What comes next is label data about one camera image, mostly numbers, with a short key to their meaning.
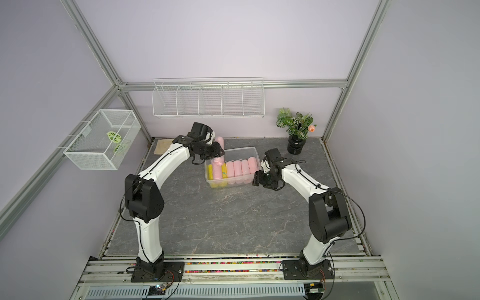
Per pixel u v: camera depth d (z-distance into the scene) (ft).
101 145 2.65
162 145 3.91
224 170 3.33
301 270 2.10
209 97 3.28
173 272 2.38
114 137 2.64
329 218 1.52
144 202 1.66
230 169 3.35
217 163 2.97
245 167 3.34
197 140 2.33
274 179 2.44
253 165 3.36
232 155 3.74
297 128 3.13
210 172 3.27
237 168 3.34
